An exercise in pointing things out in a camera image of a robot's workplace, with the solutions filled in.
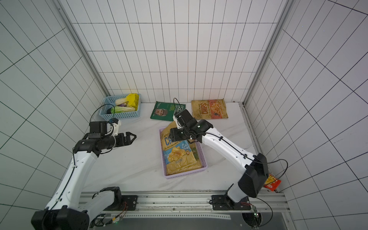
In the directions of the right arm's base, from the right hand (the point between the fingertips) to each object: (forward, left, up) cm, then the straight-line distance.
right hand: (168, 137), depth 75 cm
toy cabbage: (+32, +43, -15) cm, 56 cm away
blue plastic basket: (+42, +58, -16) cm, 73 cm away
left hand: (-2, +23, -3) cm, 23 cm away
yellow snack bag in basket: (+38, +35, -11) cm, 53 cm away
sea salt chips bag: (-6, -6, -11) cm, 14 cm away
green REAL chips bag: (+36, +10, -20) cm, 42 cm away
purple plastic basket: (0, -18, -17) cm, 25 cm away
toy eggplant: (+32, +56, -18) cm, 67 cm away
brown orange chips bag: (+40, -26, -20) cm, 51 cm away
